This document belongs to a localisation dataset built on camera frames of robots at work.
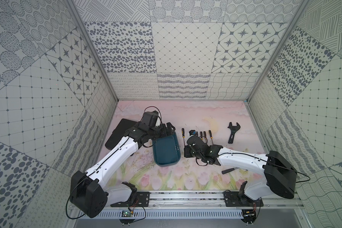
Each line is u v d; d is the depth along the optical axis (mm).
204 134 985
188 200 756
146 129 590
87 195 386
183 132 881
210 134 985
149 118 589
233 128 1018
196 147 633
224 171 835
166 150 929
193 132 761
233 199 744
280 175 424
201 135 982
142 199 734
